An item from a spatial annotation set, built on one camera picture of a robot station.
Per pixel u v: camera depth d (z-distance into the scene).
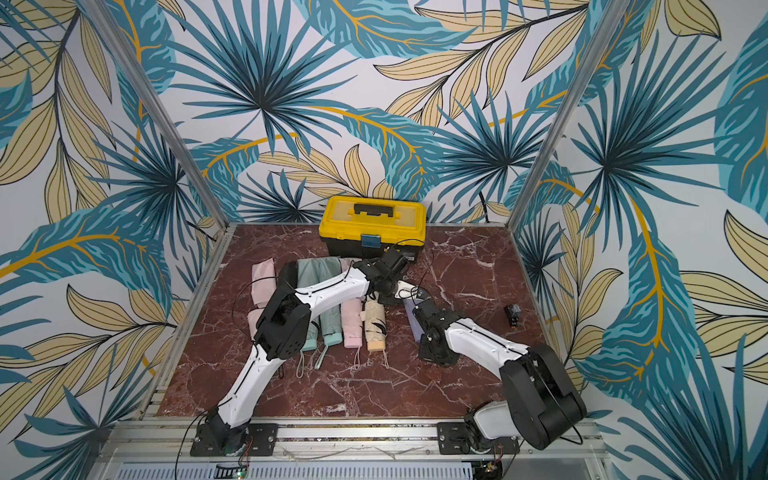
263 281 1.01
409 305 0.94
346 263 1.05
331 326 0.89
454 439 0.73
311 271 1.03
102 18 0.68
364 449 0.73
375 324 0.90
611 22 0.70
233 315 0.96
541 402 0.43
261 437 0.74
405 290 0.85
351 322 0.91
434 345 0.65
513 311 0.92
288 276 1.01
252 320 0.92
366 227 0.96
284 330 0.60
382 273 0.75
